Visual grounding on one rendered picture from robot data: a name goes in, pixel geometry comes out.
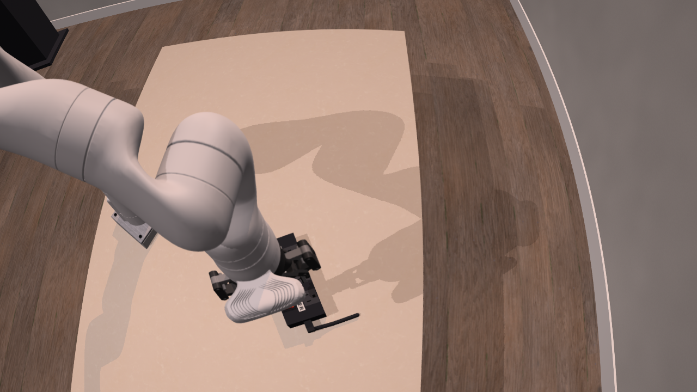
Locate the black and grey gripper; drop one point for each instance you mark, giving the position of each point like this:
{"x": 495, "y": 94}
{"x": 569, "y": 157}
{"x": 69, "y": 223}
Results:
{"x": 297, "y": 262}

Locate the black power strip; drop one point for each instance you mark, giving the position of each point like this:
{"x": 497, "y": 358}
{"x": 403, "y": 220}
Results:
{"x": 310, "y": 309}

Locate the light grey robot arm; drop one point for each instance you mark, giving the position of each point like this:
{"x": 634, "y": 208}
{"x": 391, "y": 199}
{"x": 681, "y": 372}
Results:
{"x": 203, "y": 197}

